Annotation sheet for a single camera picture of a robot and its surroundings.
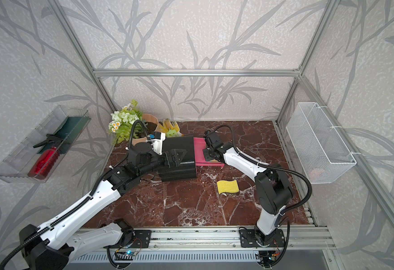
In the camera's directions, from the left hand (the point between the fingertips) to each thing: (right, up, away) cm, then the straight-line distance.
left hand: (179, 152), depth 72 cm
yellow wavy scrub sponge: (+23, -20, +17) cm, 34 cm away
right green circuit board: (+38, -46, +1) cm, 60 cm away
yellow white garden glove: (-14, +11, +43) cm, 47 cm away
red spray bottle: (-46, -1, -12) cm, 47 cm away
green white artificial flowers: (-27, +13, +8) cm, 31 cm away
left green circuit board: (-23, -44, 0) cm, 50 cm away
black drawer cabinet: (+2, -8, +6) cm, 10 cm away
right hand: (+13, -1, +20) cm, 24 cm away
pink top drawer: (+8, +2, +22) cm, 24 cm away
